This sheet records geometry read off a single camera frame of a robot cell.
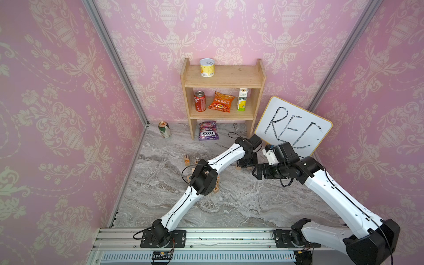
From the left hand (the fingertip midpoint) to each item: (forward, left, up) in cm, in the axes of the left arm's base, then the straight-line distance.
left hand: (253, 166), depth 95 cm
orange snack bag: (+30, +19, +23) cm, 42 cm away
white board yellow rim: (+20, -16, +18) cm, 31 cm away
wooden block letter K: (-14, +22, -1) cm, 26 cm away
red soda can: (+25, +31, +28) cm, 48 cm away
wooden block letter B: (+3, +39, 0) cm, 39 cm away
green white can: (+23, +55, +6) cm, 60 cm away
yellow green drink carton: (+26, +8, +27) cm, 39 cm away
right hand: (-11, +1, +15) cm, 19 cm away
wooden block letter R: (-1, +9, -1) cm, 9 cm away
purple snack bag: (+28, +28, 0) cm, 39 cm away
